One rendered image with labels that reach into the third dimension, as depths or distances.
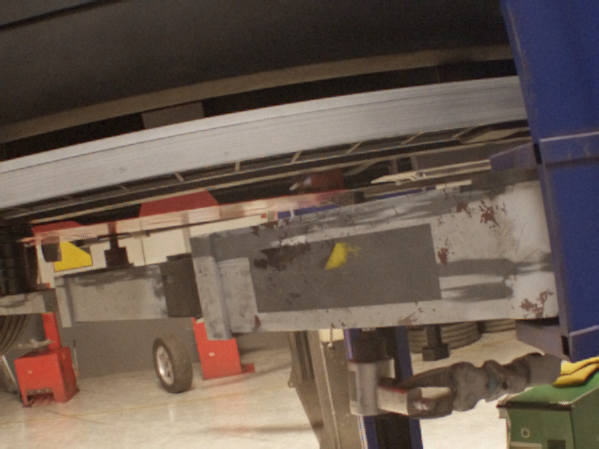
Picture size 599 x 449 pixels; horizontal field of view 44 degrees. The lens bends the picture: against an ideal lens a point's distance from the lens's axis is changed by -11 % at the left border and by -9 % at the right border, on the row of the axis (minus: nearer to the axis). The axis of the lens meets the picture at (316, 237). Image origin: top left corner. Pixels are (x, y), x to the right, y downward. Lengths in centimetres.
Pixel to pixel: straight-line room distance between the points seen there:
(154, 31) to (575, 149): 55
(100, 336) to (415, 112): 1030
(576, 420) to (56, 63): 247
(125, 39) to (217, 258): 29
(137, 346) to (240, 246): 1028
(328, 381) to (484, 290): 469
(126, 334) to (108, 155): 1017
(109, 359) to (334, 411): 620
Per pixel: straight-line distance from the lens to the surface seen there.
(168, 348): 878
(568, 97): 47
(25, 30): 92
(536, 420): 308
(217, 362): 960
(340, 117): 82
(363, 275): 60
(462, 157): 144
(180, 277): 79
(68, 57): 90
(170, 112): 117
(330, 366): 521
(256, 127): 81
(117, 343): 1100
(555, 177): 46
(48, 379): 970
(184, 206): 146
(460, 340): 882
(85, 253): 1098
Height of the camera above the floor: 154
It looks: 1 degrees down
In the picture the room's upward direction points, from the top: 10 degrees counter-clockwise
